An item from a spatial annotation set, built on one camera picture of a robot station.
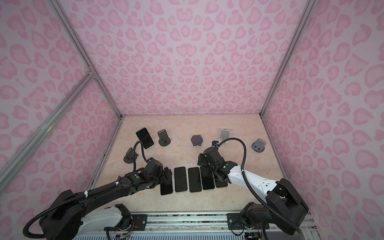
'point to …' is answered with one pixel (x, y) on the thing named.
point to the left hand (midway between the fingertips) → (168, 174)
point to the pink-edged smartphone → (195, 184)
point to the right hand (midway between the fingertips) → (204, 157)
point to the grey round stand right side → (259, 146)
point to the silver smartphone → (166, 188)
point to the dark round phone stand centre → (197, 140)
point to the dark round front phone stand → (129, 158)
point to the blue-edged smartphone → (180, 179)
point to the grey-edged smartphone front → (207, 178)
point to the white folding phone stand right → (224, 134)
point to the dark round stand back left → (164, 140)
